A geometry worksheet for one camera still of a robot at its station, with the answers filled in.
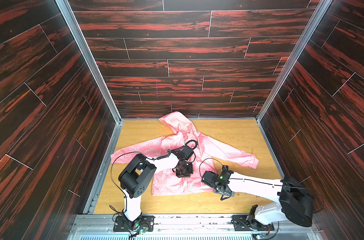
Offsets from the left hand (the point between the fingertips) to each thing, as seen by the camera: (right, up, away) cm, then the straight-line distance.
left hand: (193, 176), depth 90 cm
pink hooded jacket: (+11, +14, +7) cm, 19 cm away
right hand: (+17, -4, -6) cm, 18 cm away
